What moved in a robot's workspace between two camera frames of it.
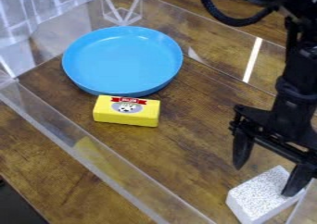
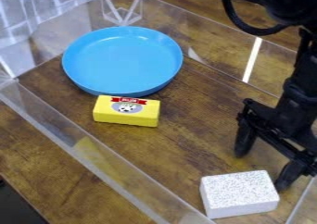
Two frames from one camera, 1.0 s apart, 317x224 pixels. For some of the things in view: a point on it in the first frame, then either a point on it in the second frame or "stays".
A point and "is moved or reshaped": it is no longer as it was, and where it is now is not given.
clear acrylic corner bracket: [120, 15] stays
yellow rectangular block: [126, 110] stays
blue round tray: [123, 61] stays
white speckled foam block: [258, 203] is moved or reshaped
